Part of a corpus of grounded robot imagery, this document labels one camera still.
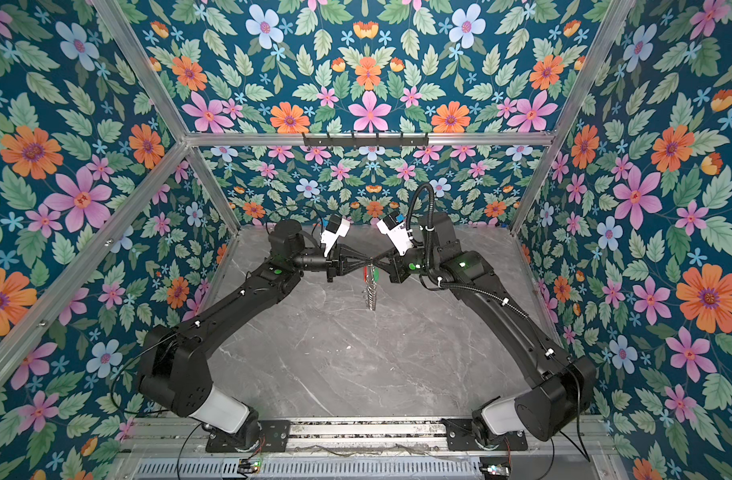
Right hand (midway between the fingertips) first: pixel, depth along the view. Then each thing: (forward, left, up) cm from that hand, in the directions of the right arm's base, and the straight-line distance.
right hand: (376, 257), depth 70 cm
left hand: (-2, +1, +2) cm, 3 cm away
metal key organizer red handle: (-4, +2, -2) cm, 5 cm away
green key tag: (-3, 0, -3) cm, 4 cm away
